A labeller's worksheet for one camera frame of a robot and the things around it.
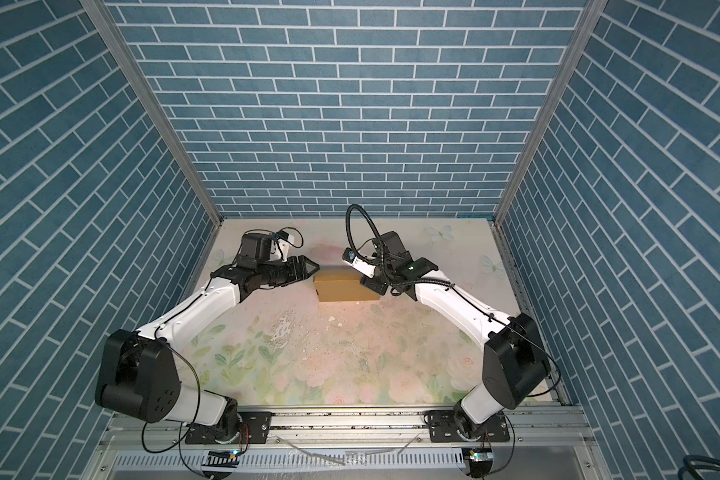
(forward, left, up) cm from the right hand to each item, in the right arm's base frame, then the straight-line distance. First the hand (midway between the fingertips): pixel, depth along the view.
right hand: (365, 265), depth 85 cm
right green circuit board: (-40, -32, -23) cm, 56 cm away
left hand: (-2, +15, -1) cm, 15 cm away
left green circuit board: (-46, +30, -20) cm, 59 cm away
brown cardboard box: (-4, +7, -5) cm, 9 cm away
